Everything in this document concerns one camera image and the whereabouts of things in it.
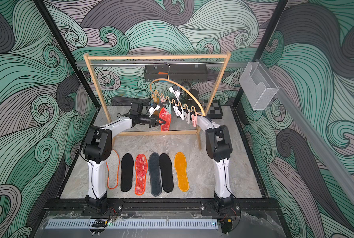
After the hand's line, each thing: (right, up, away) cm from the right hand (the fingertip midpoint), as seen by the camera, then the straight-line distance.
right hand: (161, 103), depth 85 cm
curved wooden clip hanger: (+11, -5, -14) cm, 18 cm away
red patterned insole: (-13, -39, +1) cm, 41 cm away
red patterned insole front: (-29, -40, 0) cm, 49 cm away
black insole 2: (+2, -38, +3) cm, 38 cm away
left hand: (+2, -11, +5) cm, 12 cm away
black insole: (-21, -41, 0) cm, 46 cm away
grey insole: (-5, -38, +3) cm, 38 cm away
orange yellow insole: (+11, -37, +3) cm, 39 cm away
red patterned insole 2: (+2, -7, +2) cm, 7 cm away
